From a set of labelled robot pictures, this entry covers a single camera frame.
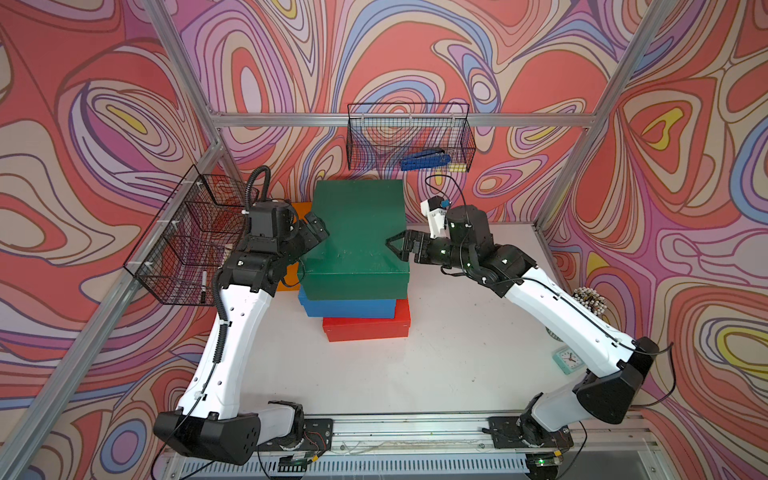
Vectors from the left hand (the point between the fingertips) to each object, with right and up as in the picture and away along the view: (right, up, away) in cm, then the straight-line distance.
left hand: (316, 229), depth 71 cm
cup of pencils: (+71, -18, +7) cm, 73 cm away
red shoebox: (+9, -26, +8) cm, 28 cm away
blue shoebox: (+15, -20, +7) cm, 26 cm away
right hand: (+20, -6, -2) cm, 21 cm away
